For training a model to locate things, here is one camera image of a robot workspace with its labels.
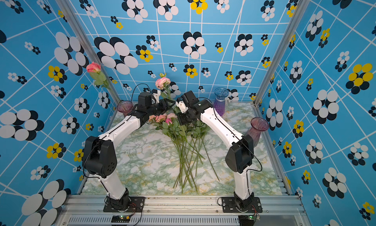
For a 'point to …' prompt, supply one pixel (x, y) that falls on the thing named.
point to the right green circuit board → (247, 220)
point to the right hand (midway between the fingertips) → (181, 119)
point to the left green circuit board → (121, 218)
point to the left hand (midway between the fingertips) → (175, 102)
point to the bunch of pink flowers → (189, 140)
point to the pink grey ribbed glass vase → (125, 106)
